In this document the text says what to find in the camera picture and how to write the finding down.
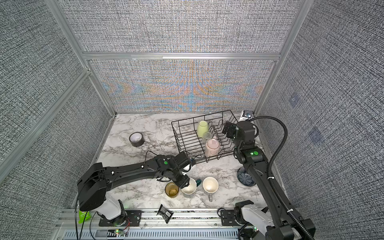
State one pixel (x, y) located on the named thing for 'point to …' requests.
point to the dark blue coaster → (244, 178)
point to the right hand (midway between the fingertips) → (236, 122)
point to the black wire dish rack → (200, 138)
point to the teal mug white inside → (192, 187)
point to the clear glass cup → (206, 136)
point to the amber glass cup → (171, 190)
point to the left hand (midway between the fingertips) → (186, 183)
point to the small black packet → (165, 213)
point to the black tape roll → (136, 139)
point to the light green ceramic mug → (202, 128)
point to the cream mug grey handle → (210, 185)
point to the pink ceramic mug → (212, 148)
